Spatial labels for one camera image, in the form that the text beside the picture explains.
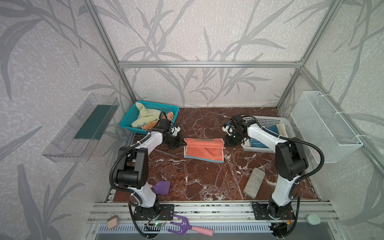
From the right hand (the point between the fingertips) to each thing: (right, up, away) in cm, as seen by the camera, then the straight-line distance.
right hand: (225, 140), depth 93 cm
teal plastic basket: (-65, +18, +16) cm, 70 cm away
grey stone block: (+14, -21, -12) cm, 28 cm away
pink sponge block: (-57, -36, -22) cm, 71 cm away
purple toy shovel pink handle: (-37, -25, -11) cm, 46 cm away
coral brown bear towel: (-11, -6, +3) cm, 13 cm away
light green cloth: (-56, +16, +16) cm, 61 cm away
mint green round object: (+38, -35, -22) cm, 56 cm away
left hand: (-24, +2, -2) cm, 24 cm away
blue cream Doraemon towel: (+37, +6, +6) cm, 38 cm away
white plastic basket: (+30, +12, +9) cm, 34 cm away
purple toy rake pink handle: (-23, -38, -23) cm, 50 cm away
